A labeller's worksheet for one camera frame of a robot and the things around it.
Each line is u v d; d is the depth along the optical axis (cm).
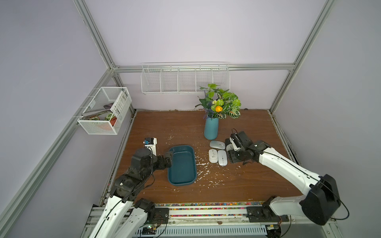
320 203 40
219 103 74
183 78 100
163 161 62
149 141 61
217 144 101
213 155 93
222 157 91
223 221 73
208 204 79
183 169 89
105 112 75
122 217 45
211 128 94
